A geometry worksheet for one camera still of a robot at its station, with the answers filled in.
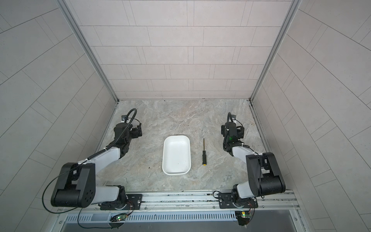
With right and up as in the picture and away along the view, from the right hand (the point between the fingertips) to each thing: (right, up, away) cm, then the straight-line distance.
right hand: (232, 124), depth 93 cm
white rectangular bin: (-36, -19, -6) cm, 41 cm away
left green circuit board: (-60, -40, -28) cm, 77 cm away
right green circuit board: (-2, -42, -25) cm, 49 cm away
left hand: (-63, 0, -2) cm, 63 cm away
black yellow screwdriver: (-19, -19, -8) cm, 28 cm away
